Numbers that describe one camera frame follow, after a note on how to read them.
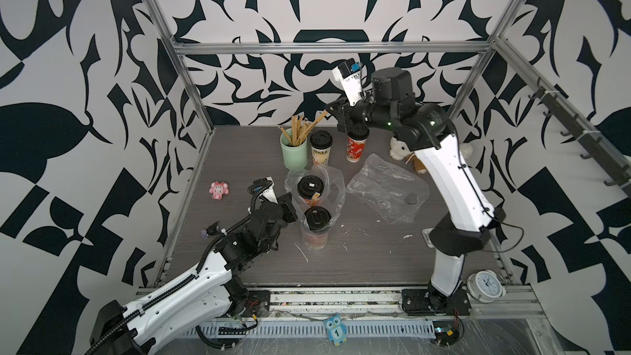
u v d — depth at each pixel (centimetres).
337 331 69
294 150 98
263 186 64
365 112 51
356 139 96
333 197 77
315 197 75
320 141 92
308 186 80
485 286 74
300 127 97
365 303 76
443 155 43
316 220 73
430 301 67
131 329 41
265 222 53
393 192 94
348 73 50
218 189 96
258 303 74
